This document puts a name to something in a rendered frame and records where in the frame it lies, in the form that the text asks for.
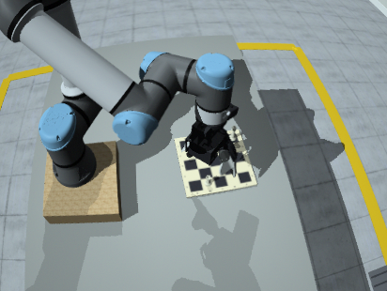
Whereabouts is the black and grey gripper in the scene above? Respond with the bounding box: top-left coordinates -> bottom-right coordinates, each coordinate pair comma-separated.
181,117 -> 237,177

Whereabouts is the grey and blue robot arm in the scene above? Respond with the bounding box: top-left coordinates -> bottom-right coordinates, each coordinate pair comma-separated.
0,0 -> 239,188

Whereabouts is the black and white chessboard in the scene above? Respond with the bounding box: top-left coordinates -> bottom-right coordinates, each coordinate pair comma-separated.
175,130 -> 257,198

